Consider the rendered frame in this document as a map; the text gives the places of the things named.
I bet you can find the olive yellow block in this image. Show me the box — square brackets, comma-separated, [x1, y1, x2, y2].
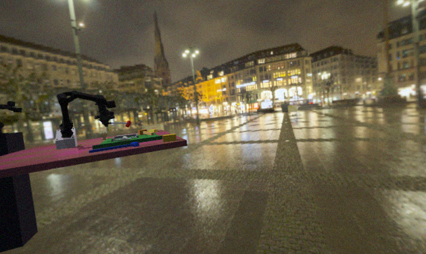
[163, 134, 176, 142]

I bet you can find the blue putter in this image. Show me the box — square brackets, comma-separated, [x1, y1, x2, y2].
[89, 142, 139, 153]

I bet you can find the green flat mat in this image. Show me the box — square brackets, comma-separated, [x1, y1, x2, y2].
[100, 132, 158, 144]

